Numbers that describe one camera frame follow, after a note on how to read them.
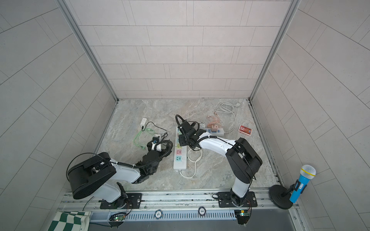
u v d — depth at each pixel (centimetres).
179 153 85
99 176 44
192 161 84
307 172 56
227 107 111
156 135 72
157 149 71
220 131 96
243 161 45
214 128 92
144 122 96
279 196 71
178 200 72
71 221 63
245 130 96
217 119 105
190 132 67
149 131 97
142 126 97
